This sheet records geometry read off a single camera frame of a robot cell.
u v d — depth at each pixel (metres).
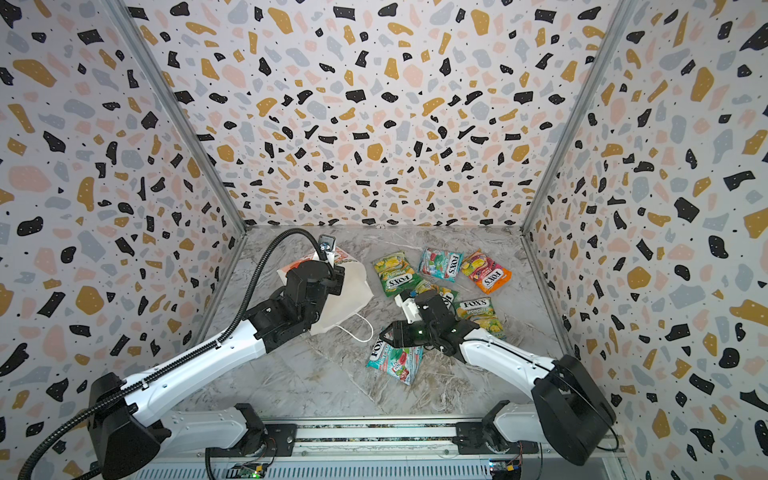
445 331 0.65
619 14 0.72
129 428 0.38
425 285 1.01
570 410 0.42
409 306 0.77
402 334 0.72
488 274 1.06
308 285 0.53
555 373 0.45
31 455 0.34
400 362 0.84
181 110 0.87
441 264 1.06
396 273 1.04
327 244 0.61
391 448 0.73
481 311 0.95
